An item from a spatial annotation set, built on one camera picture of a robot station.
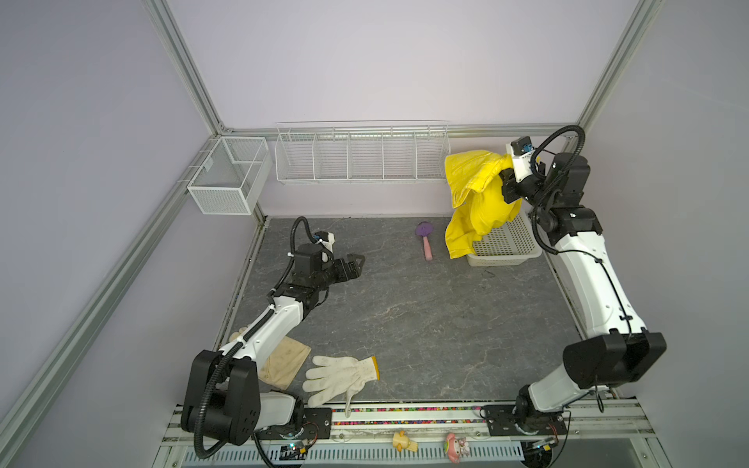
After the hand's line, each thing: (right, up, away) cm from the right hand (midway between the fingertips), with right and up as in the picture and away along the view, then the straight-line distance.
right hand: (505, 161), depth 72 cm
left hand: (-39, -26, +12) cm, 49 cm away
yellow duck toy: (-27, -67, -4) cm, 73 cm away
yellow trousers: (-5, -11, +5) cm, 13 cm away
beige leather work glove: (-60, -56, +12) cm, 83 cm away
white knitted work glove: (-44, -58, +8) cm, 74 cm away
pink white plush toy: (-13, -69, -4) cm, 70 cm away
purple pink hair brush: (-15, -15, +43) cm, 48 cm away
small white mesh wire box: (-84, +3, +30) cm, 89 cm away
